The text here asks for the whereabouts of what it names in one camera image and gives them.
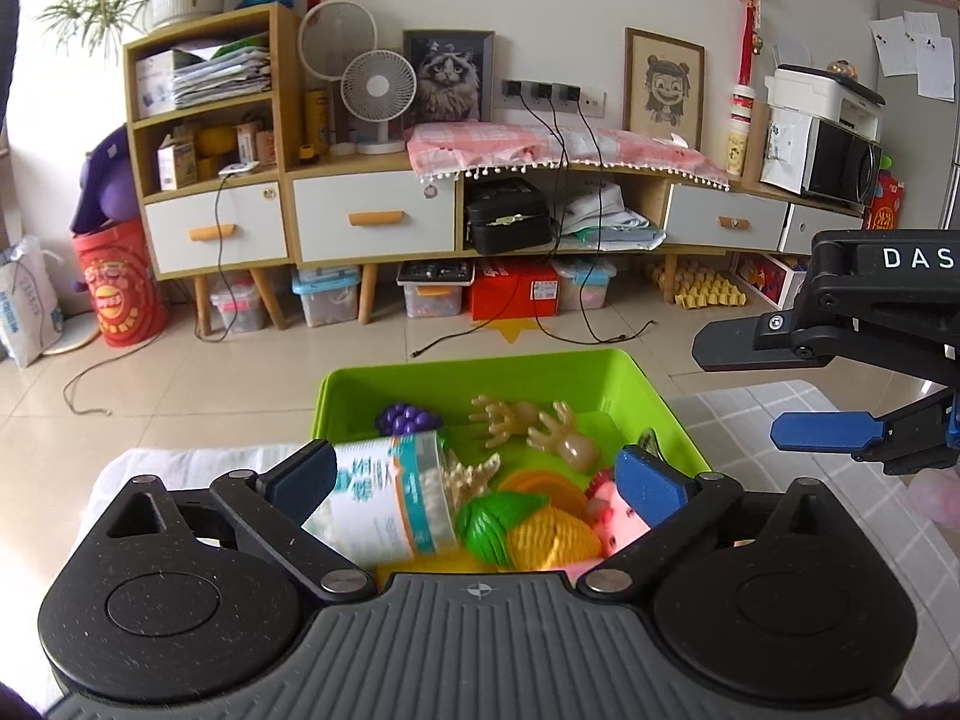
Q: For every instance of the black case on shelf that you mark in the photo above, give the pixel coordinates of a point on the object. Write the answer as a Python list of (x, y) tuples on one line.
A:
[(503, 215)]

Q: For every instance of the white starfish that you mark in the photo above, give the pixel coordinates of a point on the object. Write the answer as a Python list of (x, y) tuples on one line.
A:
[(463, 482)]

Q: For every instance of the clear storage bin blue lid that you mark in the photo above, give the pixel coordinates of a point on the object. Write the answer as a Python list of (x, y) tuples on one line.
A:
[(328, 295)]

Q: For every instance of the red cartoon bucket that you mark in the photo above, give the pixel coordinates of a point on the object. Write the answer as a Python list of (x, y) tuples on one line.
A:
[(117, 272)]

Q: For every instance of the yellow toy pot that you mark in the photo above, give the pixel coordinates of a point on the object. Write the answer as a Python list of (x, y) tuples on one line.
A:
[(452, 562)]

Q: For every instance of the pink lace cloth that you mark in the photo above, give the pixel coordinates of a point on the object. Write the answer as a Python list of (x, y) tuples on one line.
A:
[(479, 149)]

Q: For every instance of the tan rubber hand toy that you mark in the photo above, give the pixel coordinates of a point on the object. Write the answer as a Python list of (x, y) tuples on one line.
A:
[(503, 420), (557, 434)]

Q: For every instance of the yellow egg tray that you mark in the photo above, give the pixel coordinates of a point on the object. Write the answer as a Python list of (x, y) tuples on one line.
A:
[(692, 285)]

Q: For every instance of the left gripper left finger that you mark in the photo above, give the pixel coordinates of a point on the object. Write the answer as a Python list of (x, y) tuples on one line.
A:
[(268, 512)]

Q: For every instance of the white desk fan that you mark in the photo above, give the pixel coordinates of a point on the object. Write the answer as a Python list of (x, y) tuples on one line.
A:
[(378, 87)]

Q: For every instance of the microwave oven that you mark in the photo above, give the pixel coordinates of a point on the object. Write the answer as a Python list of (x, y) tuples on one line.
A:
[(823, 136)]

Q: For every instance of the red cardboard box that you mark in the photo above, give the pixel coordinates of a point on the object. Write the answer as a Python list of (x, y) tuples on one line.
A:
[(514, 288)]

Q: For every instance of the framed cartoon girl picture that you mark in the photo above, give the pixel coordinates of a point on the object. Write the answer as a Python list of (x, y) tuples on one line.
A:
[(664, 87)]

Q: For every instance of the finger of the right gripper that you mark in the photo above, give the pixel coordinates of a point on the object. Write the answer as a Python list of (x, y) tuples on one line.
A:
[(760, 343), (841, 432)]

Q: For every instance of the purple plush toy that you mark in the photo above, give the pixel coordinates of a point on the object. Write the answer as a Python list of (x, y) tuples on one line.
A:
[(107, 189)]

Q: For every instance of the wooden cabinet with white drawers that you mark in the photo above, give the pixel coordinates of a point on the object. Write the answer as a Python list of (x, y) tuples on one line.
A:
[(370, 210)]

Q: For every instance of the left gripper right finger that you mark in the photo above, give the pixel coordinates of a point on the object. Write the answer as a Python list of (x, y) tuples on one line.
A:
[(678, 510)]

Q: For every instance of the grey checked tablecloth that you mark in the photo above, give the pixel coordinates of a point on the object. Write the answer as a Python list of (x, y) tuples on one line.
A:
[(732, 430)]

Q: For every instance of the white paper shopping bag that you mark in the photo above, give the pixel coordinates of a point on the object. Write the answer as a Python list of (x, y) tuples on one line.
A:
[(31, 317)]

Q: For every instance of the cotton swab jar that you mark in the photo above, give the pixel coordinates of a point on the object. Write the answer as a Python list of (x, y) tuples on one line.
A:
[(389, 503)]

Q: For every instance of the green plastic cookie box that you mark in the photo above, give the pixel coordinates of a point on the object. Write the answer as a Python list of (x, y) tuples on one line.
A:
[(611, 397)]

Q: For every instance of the orange toy pot lid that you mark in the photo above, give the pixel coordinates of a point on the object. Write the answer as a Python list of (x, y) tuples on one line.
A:
[(563, 494)]

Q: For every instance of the clear storage bin pink contents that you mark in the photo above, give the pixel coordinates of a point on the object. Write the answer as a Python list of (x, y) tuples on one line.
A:
[(238, 303)]

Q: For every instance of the pink pig toy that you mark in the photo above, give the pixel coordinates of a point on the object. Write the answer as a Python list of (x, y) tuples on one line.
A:
[(610, 517)]

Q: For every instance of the toy corn with green husk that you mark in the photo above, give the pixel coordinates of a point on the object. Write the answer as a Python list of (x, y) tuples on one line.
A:
[(524, 533)]

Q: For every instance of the purple toy grapes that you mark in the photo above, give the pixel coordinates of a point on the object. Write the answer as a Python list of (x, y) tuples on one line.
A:
[(402, 419)]

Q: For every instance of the framed cat picture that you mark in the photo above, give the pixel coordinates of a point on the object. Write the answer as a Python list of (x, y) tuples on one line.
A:
[(454, 74)]

